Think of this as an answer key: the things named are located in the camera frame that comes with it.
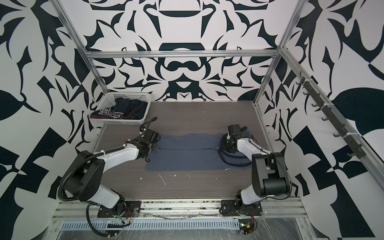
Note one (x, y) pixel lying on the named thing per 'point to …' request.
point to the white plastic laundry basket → (108, 99)
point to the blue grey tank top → (192, 152)
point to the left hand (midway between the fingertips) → (152, 140)
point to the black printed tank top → (123, 108)
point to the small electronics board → (246, 226)
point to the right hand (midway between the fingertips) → (223, 143)
